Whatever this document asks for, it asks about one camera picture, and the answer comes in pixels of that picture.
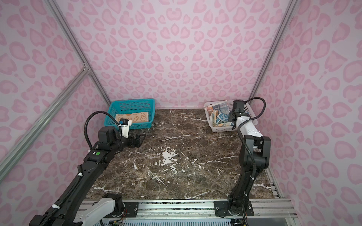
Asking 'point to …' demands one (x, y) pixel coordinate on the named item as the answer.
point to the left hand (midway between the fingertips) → (139, 132)
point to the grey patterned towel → (224, 108)
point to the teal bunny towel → (223, 117)
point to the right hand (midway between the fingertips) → (240, 116)
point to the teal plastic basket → (129, 106)
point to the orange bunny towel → (135, 117)
